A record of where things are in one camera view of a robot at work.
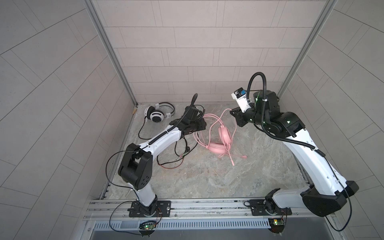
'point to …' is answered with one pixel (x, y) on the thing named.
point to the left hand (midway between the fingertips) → (208, 121)
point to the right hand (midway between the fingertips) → (230, 111)
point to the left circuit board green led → (147, 226)
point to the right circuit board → (277, 225)
